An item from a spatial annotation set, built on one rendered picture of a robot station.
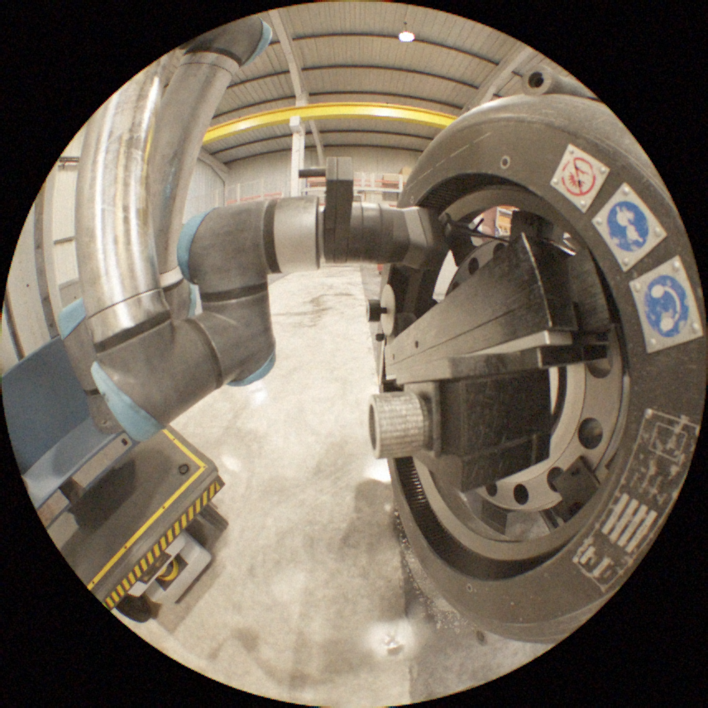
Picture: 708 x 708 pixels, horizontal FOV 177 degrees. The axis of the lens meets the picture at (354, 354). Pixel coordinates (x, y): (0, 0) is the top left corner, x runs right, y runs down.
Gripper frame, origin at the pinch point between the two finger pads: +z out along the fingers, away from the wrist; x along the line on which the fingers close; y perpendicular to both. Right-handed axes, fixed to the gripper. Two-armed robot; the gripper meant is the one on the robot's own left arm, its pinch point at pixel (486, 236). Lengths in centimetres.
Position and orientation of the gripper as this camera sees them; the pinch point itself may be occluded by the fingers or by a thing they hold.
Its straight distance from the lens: 32.2
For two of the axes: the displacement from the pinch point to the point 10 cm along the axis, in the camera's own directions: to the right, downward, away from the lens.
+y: -0.9, 2.1, 9.7
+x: 0.6, 9.8, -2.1
